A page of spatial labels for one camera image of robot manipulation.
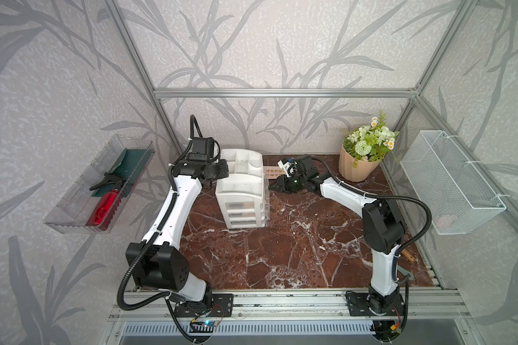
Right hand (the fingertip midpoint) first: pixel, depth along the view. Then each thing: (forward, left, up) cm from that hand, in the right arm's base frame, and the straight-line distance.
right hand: (269, 186), depth 89 cm
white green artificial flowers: (+9, -40, +15) cm, 44 cm away
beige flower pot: (+13, -38, -8) cm, 41 cm away
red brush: (-23, +45, +21) cm, 54 cm away
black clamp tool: (-11, +49, +20) cm, 54 cm away
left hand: (+1, +17, +11) cm, 20 cm away
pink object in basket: (-19, -59, +5) cm, 62 cm away
